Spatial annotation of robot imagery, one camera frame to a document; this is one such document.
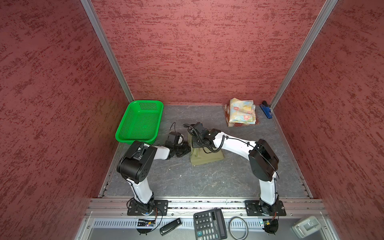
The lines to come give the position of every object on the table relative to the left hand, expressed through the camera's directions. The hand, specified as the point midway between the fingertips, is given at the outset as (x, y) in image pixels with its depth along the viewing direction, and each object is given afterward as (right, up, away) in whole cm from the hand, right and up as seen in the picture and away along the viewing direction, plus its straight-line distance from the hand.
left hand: (192, 151), depth 95 cm
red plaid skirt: (+27, +30, +19) cm, 44 cm away
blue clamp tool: (+58, +29, +20) cm, 68 cm away
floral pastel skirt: (+37, +27, +14) cm, 48 cm away
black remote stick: (-9, -28, -29) cm, 41 cm away
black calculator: (+9, -28, -27) cm, 40 cm away
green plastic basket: (-40, +19, +15) cm, 47 cm away
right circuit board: (+38, -30, -25) cm, 55 cm away
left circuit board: (-24, -30, -22) cm, 45 cm away
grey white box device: (+54, -28, -28) cm, 67 cm away
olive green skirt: (+3, 0, -8) cm, 9 cm away
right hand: (+1, +5, -5) cm, 7 cm away
